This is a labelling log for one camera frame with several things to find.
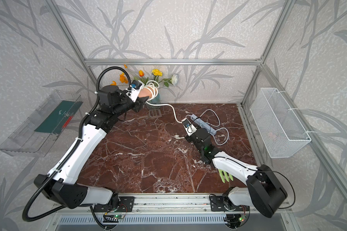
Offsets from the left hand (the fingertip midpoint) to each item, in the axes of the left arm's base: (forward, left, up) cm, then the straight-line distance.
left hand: (143, 93), depth 70 cm
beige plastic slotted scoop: (+20, +3, -38) cm, 43 cm away
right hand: (-4, -23, -18) cm, 30 cm away
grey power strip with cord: (+6, -37, -35) cm, 52 cm away
